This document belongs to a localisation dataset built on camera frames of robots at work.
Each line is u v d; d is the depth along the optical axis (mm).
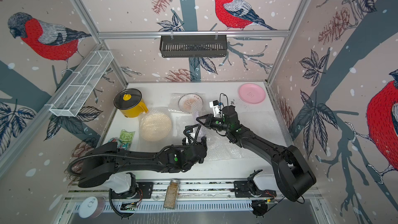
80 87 767
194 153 571
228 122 633
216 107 761
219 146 876
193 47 1051
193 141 655
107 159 485
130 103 1007
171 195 685
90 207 655
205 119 744
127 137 914
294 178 414
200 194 729
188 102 1076
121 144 871
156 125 938
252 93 1141
